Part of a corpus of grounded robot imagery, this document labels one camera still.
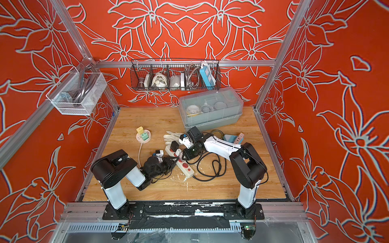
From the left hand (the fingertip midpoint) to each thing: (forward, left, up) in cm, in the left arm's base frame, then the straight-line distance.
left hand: (179, 161), depth 89 cm
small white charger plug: (+4, +1, +4) cm, 6 cm away
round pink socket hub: (+13, +28, +1) cm, 31 cm away
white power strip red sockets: (-2, -2, +2) cm, 4 cm away
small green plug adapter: (+14, +24, +5) cm, 28 cm away
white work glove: (+17, +8, -1) cm, 19 cm away
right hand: (+1, -2, +4) cm, 5 cm away
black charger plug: (+9, +4, +3) cm, 10 cm away
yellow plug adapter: (+18, +28, +5) cm, 34 cm away
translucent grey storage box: (+31, -18, +14) cm, 39 cm away
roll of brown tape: (+25, -25, 0) cm, 35 cm away
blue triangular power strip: (+17, -34, +2) cm, 38 cm away
